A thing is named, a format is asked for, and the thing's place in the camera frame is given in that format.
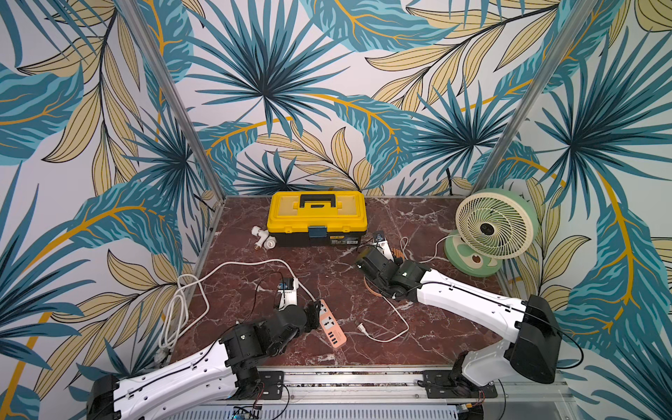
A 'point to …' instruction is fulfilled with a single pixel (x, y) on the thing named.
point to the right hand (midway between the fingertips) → (381, 261)
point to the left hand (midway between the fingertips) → (309, 308)
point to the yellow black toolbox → (318, 219)
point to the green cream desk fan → (493, 225)
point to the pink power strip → (331, 325)
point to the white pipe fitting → (265, 239)
